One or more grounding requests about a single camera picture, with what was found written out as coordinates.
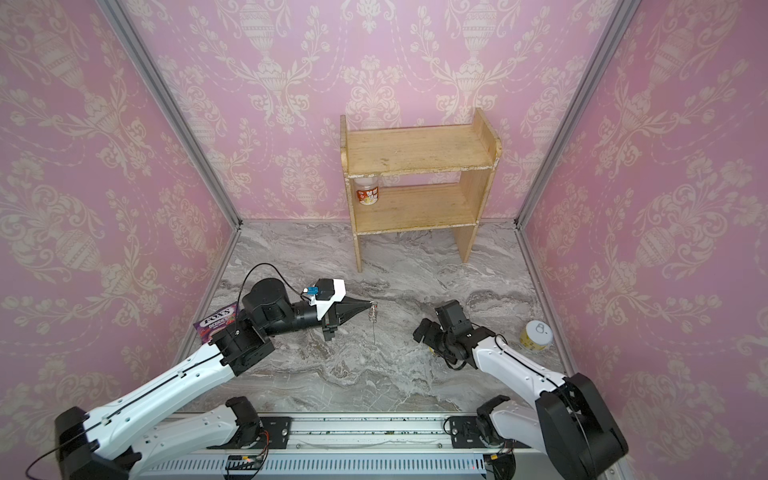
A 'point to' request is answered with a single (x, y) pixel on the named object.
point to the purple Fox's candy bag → (216, 321)
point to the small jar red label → (367, 190)
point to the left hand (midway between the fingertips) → (368, 307)
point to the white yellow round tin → (536, 335)
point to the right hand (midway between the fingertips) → (424, 339)
